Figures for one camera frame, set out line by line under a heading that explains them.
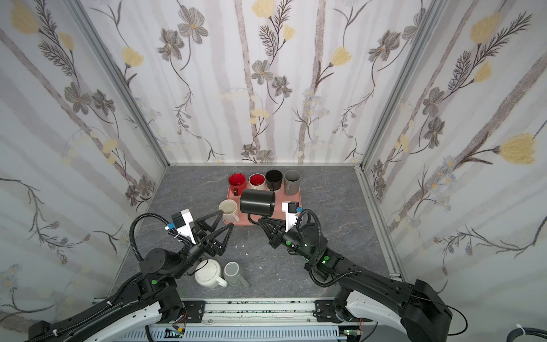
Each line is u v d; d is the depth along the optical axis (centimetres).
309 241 54
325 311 74
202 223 63
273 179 102
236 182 108
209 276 74
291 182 101
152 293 52
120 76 84
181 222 53
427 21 71
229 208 96
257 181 107
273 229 64
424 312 41
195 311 73
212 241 53
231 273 73
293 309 76
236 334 70
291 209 63
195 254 56
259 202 63
